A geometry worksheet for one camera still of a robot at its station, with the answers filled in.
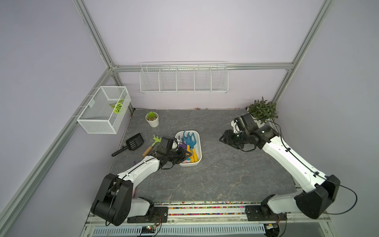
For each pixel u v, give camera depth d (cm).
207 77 105
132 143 102
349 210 43
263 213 65
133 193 45
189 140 99
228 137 66
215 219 73
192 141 99
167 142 68
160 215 74
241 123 59
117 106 81
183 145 99
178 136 100
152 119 105
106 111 82
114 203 41
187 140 99
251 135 54
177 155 75
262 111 92
